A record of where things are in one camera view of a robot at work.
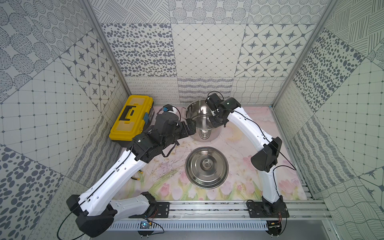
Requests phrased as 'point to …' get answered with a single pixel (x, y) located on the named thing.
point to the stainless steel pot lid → (206, 167)
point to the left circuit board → (145, 224)
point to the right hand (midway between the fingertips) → (220, 122)
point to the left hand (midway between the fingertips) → (188, 121)
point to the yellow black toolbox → (136, 115)
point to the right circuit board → (274, 224)
